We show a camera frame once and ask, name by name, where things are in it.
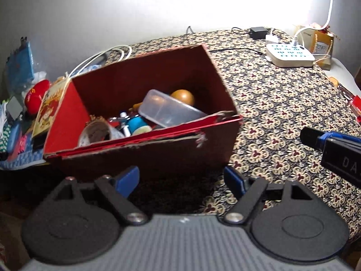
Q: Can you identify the shiny metal tool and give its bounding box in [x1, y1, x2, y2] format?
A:
[109, 112, 133, 132]

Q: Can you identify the looped white cable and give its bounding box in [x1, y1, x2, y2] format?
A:
[69, 44, 133, 77]

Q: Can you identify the blue oblong case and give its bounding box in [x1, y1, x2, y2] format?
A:
[7, 123, 22, 154]

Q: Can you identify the white power cable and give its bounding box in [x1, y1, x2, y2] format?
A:
[293, 0, 335, 47]

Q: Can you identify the white power strip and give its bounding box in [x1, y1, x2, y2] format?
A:
[266, 43, 316, 68]

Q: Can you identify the white paper bag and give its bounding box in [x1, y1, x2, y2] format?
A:
[295, 25, 318, 54]

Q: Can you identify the red round tin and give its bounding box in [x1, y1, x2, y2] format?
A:
[24, 79, 51, 115]

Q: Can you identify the orange wooden gourd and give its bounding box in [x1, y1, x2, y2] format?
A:
[130, 89, 195, 111]

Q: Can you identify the clear plastic container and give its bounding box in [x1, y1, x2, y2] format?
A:
[138, 89, 208, 128]

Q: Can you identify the yellow paper gift bag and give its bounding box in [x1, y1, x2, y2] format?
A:
[312, 23, 340, 71]

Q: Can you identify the black cable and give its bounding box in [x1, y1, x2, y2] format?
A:
[186, 26, 261, 56]

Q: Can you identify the brown cardboard tape roll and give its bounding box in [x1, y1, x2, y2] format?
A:
[78, 120, 125, 147]

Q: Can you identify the floral patterned tablecloth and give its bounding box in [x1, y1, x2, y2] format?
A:
[104, 28, 361, 242]

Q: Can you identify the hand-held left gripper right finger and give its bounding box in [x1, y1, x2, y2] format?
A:
[224, 166, 314, 223]

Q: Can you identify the red and yellow printed box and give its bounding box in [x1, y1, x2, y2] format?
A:
[31, 77, 70, 143]

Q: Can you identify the small red box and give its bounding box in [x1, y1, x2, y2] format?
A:
[348, 94, 361, 124]

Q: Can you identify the blue woven cloth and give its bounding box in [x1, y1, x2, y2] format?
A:
[0, 135, 47, 170]

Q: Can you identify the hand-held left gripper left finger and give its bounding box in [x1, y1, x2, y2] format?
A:
[53, 166, 148, 226]

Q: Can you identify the white bottle with blue cap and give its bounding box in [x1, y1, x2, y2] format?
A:
[125, 118, 152, 136]

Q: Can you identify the black power adapter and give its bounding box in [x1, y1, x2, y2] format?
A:
[250, 27, 267, 40]

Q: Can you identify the red cardboard box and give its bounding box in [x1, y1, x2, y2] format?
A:
[43, 44, 243, 182]

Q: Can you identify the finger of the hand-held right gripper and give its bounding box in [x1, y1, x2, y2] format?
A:
[300, 127, 340, 153]

